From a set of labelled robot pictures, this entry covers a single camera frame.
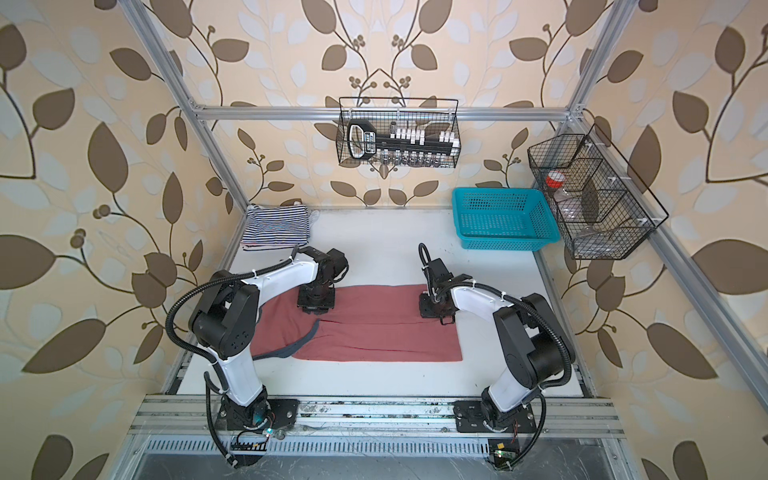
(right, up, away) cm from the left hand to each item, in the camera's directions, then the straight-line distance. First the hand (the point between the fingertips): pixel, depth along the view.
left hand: (322, 309), depth 89 cm
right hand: (+32, -2, +2) cm, 33 cm away
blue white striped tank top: (-22, +26, +19) cm, 39 cm away
